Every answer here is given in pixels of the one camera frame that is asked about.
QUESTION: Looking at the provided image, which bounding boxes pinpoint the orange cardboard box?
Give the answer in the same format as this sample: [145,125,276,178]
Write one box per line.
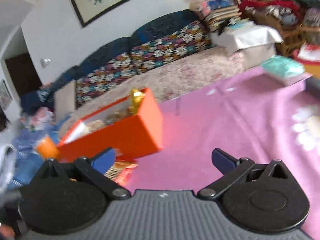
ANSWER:
[57,88,163,162]

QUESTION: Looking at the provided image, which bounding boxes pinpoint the floral cushion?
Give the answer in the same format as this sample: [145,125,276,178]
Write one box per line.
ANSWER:
[76,53,137,108]
[130,20,212,74]

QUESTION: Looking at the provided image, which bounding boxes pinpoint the pile of clothes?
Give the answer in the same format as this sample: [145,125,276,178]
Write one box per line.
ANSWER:
[10,84,73,188]

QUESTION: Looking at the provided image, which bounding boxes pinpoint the right floral cushion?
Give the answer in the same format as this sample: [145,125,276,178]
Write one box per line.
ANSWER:
[130,20,212,74]

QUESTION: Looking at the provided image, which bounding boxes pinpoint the stack of books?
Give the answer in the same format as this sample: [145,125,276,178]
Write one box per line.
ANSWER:
[196,0,241,32]

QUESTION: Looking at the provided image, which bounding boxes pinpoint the gold snack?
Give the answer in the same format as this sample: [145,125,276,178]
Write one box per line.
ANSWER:
[127,88,146,115]

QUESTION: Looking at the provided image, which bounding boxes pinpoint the sofa with quilted cover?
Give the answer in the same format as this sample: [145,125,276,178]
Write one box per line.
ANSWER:
[49,9,284,138]

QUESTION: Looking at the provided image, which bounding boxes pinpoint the left floral cushion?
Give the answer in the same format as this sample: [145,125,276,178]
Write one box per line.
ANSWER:
[76,53,137,108]

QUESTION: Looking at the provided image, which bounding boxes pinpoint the beige pillow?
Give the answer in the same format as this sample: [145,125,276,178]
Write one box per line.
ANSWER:
[54,80,76,120]

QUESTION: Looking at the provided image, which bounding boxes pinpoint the orange cylindrical can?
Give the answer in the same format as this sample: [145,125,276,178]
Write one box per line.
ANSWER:
[35,135,60,159]

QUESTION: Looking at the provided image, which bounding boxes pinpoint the teal tissue pack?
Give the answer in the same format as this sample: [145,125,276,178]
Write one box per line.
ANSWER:
[261,55,305,79]

